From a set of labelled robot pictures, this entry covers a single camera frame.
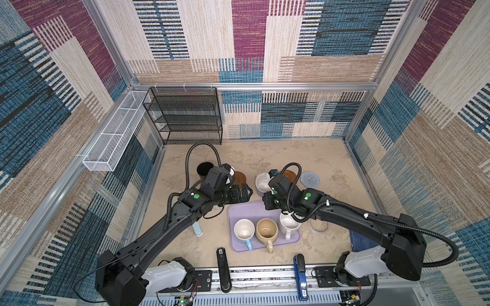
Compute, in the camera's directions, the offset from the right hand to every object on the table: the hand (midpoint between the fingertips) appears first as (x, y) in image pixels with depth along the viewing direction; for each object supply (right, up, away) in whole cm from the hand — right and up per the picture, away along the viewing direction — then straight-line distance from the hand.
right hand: (265, 200), depth 80 cm
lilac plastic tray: (-4, -8, +14) cm, 17 cm away
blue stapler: (+12, -26, -8) cm, 30 cm away
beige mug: (+1, -14, +5) cm, 15 cm away
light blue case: (-29, -13, +4) cm, 32 cm away
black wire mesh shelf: (-42, +43, +29) cm, 66 cm away
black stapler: (-16, -27, -9) cm, 33 cm away
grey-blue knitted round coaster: (+25, +6, +23) cm, 35 cm away
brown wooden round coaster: (-11, +6, +23) cm, 26 cm away
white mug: (+9, -9, -2) cm, 13 cm away
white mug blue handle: (-9, -13, +4) cm, 16 cm away
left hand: (-8, +5, -4) cm, 11 cm away
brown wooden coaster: (+16, +9, +24) cm, 30 cm away
